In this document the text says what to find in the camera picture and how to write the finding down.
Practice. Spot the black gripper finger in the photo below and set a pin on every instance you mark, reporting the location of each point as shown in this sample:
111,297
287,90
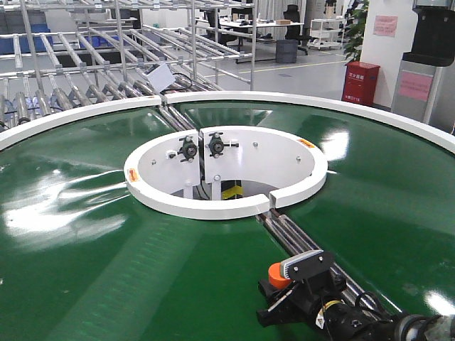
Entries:
273,290
309,266

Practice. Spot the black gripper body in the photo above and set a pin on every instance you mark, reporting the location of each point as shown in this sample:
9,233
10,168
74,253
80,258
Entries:
316,291

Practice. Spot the orange cylinder capacitor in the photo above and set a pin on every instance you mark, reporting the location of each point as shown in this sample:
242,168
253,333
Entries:
275,275

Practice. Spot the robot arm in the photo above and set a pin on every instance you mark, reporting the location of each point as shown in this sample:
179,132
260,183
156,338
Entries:
355,323

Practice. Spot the round green belt conveyor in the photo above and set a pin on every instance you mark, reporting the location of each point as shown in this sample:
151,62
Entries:
106,248

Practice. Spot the white shelf cart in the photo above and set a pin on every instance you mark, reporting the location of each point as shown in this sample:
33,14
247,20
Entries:
325,33

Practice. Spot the red fire equipment box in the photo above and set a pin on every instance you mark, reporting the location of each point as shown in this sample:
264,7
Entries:
359,83

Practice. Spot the pink paper sign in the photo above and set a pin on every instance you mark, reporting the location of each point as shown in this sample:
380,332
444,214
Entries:
385,26
415,86

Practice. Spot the grey plastic crate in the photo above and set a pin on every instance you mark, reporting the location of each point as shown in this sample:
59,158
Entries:
286,51

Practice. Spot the tall green plant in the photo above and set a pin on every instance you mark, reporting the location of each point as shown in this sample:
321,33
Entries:
355,32

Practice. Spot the small white box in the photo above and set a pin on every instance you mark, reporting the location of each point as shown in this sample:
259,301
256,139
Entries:
161,76

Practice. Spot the small cardboard box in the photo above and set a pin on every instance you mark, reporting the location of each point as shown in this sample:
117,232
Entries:
283,22

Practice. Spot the white office desk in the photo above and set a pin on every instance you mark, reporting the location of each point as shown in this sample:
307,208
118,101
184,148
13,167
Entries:
259,25

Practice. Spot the black office chair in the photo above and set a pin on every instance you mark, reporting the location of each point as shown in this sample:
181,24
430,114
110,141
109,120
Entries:
292,14

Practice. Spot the grey and black machine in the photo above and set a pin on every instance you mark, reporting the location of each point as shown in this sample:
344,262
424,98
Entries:
433,35

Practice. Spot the steel roller flow rack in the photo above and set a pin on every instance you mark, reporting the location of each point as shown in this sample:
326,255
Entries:
23,106

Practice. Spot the blue plastic bin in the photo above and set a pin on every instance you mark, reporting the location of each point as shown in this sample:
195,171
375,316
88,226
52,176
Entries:
42,44

